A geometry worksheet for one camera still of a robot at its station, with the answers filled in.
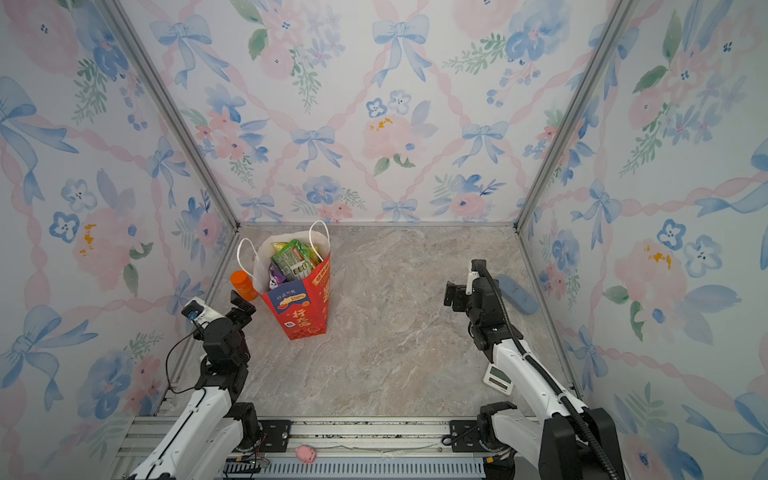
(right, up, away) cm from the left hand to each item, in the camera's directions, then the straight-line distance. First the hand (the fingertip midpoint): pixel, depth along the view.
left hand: (222, 299), depth 79 cm
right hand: (+66, +4, +7) cm, 66 cm away
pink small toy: (+24, -35, -8) cm, 44 cm away
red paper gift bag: (+21, -2, -1) cm, 21 cm away
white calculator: (+74, -22, +3) cm, 77 cm away
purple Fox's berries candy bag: (+15, +6, -1) cm, 16 cm away
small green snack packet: (+18, +10, +4) cm, 21 cm away
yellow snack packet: (+14, +14, +3) cm, 20 cm away
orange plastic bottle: (-1, +2, +14) cm, 15 cm away
